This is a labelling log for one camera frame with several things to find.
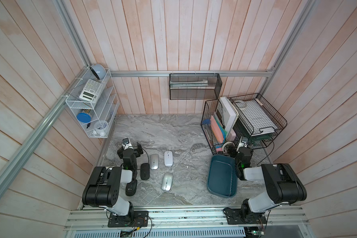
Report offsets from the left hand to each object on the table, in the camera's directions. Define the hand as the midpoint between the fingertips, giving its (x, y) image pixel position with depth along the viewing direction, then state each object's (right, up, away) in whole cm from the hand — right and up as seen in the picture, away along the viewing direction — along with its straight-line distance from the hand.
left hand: (131, 145), depth 93 cm
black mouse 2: (+3, -23, -11) cm, 26 cm away
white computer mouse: (+24, -9, 0) cm, 26 cm away
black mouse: (+10, -16, -5) cm, 19 cm away
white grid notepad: (+80, +19, -1) cm, 83 cm away
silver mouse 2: (+24, -20, -9) cm, 32 cm away
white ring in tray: (+73, +27, +5) cm, 78 cm away
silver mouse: (+15, -11, -1) cm, 18 cm away
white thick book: (+61, +19, -7) cm, 64 cm away
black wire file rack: (+59, +15, +5) cm, 61 cm away
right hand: (+70, +1, +1) cm, 70 cm away
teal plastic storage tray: (+57, -21, -4) cm, 61 cm away
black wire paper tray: (+80, +3, -1) cm, 80 cm away
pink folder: (+58, +10, +10) cm, 59 cm away
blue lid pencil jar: (-20, +16, -17) cm, 31 cm away
